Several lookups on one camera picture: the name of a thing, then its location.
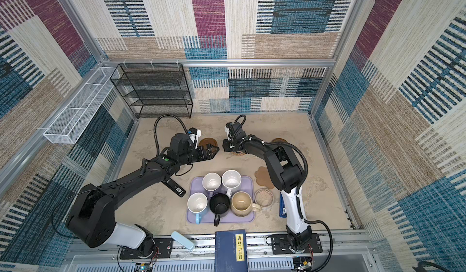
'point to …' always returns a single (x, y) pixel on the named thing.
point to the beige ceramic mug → (241, 204)
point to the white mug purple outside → (211, 181)
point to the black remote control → (174, 187)
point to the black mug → (219, 204)
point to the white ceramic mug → (231, 179)
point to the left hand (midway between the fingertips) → (213, 147)
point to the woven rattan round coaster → (240, 153)
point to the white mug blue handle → (197, 203)
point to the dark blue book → (230, 253)
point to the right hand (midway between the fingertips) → (227, 145)
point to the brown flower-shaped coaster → (263, 177)
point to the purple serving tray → (195, 184)
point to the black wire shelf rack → (155, 90)
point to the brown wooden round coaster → (207, 141)
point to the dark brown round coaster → (279, 139)
